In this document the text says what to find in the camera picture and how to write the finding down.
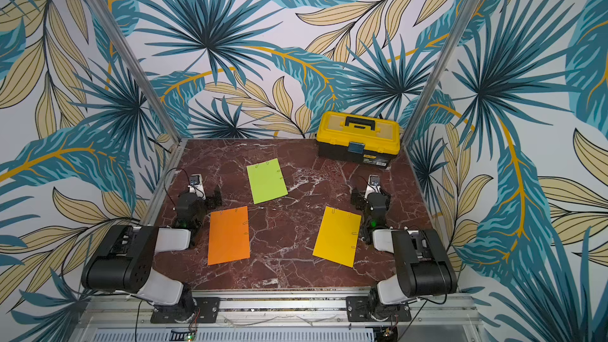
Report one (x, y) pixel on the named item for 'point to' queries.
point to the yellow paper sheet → (338, 237)
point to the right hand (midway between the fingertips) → (371, 188)
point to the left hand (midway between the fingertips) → (205, 188)
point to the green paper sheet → (267, 181)
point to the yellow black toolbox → (362, 138)
